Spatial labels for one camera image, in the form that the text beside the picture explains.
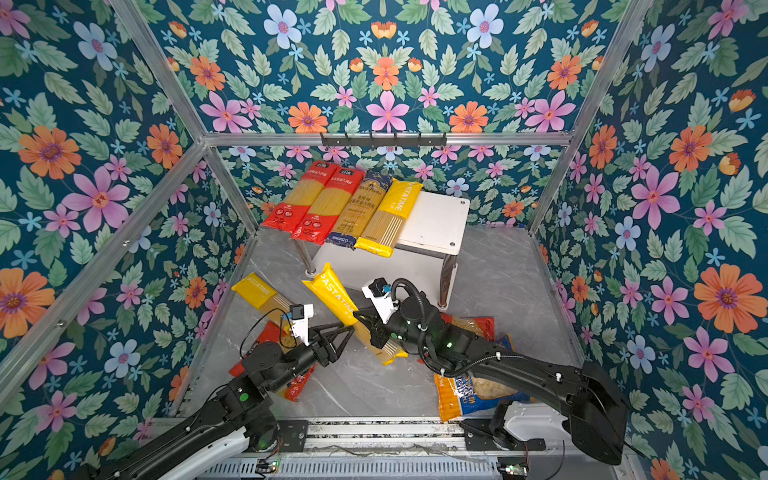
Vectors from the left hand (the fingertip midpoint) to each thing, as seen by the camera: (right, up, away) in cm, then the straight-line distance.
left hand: (350, 326), depth 68 cm
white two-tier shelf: (+19, +13, +33) cm, 40 cm away
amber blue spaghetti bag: (+1, +28, +7) cm, 29 cm away
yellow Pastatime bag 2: (-34, +2, +29) cm, 45 cm away
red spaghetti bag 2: (-7, +29, +7) cm, 31 cm away
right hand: (+1, +4, 0) cm, 4 cm away
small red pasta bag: (+36, -6, +22) cm, 43 cm away
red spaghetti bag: (-15, +31, +9) cm, 36 cm away
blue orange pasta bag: (+29, -20, +9) cm, 36 cm away
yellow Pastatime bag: (-2, +5, 0) cm, 5 cm away
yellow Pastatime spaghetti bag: (+9, +25, +5) cm, 27 cm away
